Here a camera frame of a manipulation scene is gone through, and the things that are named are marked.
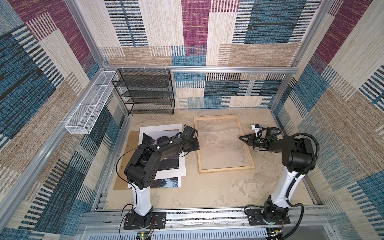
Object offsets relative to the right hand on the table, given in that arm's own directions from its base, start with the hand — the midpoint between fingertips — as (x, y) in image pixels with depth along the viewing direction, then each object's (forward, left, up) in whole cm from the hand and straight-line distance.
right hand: (240, 138), depth 98 cm
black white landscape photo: (-16, +43, -4) cm, 46 cm away
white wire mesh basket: (-7, +80, +30) cm, 86 cm away
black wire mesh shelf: (+36, +64, +12) cm, 75 cm away
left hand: (-4, +27, 0) cm, 27 cm away
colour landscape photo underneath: (-25, +43, -4) cm, 50 cm away
